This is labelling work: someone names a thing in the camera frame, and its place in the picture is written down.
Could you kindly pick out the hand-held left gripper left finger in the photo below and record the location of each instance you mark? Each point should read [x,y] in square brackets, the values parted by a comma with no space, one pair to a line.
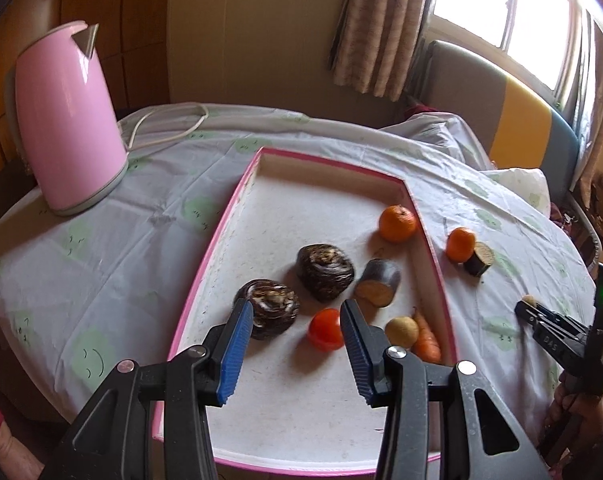
[234,355]

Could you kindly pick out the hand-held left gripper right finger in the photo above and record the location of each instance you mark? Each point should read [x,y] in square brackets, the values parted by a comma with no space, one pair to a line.
[359,355]

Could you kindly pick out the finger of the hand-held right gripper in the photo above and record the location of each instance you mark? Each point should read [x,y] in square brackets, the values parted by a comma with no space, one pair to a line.
[556,316]
[551,340]

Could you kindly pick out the yellow-brown longan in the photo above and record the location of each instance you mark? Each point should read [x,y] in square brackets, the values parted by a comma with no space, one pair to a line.
[402,333]
[530,300]

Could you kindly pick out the red cherry tomato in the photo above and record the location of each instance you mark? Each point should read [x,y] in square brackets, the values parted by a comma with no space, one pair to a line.
[326,330]

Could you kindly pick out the small orange carrot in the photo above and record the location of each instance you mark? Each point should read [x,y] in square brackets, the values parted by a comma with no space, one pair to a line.
[426,342]

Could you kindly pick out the dark sugarcane piece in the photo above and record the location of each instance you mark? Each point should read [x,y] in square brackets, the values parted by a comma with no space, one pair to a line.
[379,282]
[479,260]

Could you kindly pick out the dark chocolate swirl pastry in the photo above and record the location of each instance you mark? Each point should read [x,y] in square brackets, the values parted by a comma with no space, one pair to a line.
[326,271]

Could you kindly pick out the orange mandarin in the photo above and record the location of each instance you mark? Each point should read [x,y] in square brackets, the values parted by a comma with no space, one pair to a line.
[460,244]
[397,223]

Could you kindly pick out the pink shallow cardboard box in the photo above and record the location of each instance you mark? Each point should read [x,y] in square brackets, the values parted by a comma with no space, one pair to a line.
[291,210]

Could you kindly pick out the person's right hand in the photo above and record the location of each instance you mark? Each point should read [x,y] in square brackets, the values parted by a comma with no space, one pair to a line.
[594,425]

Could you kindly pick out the white patterned pillow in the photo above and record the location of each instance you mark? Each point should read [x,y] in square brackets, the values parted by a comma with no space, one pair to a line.
[521,187]

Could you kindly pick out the grey yellow blue headboard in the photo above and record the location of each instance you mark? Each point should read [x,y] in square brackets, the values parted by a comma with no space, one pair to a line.
[461,95]

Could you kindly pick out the pink electric kettle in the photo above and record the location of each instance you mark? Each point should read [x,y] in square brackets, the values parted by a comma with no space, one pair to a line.
[66,125]

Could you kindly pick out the bright window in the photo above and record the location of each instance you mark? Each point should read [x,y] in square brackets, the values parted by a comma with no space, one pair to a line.
[531,15]

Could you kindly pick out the beige patterned curtain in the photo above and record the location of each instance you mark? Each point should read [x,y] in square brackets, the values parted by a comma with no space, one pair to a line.
[381,30]

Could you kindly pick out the grey metal bed rail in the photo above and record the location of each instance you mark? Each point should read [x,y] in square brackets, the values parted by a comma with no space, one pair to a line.
[589,230]

